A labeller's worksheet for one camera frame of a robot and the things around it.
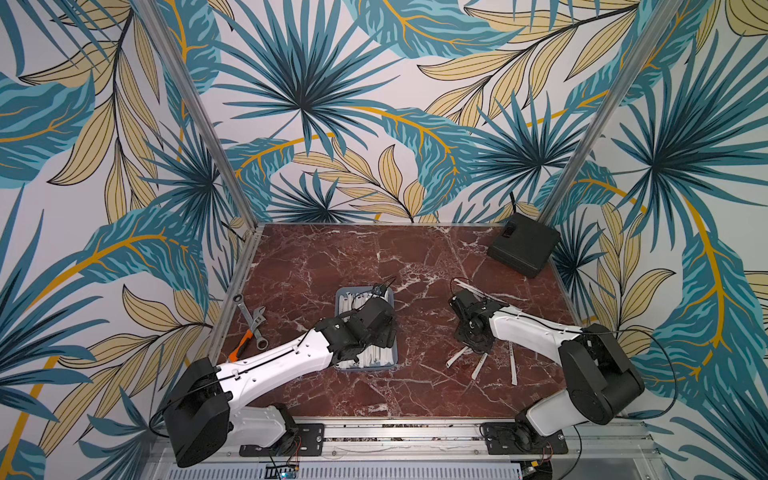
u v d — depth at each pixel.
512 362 0.86
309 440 0.73
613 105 0.84
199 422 0.39
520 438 0.66
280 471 0.72
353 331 0.59
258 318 0.93
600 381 0.44
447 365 0.86
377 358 0.86
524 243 1.09
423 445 0.73
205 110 0.87
